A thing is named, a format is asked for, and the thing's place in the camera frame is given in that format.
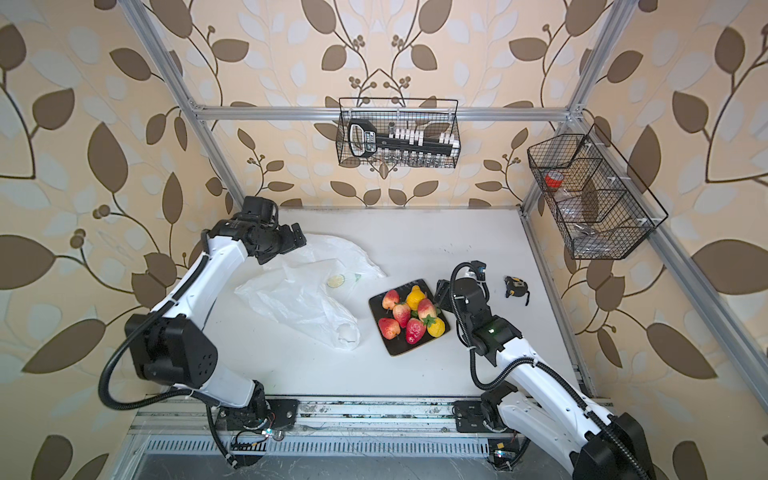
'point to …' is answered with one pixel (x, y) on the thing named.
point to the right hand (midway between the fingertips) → (448, 286)
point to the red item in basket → (552, 182)
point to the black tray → (401, 344)
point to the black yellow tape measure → (516, 286)
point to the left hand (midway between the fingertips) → (287, 240)
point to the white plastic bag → (313, 289)
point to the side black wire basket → (588, 201)
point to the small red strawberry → (401, 312)
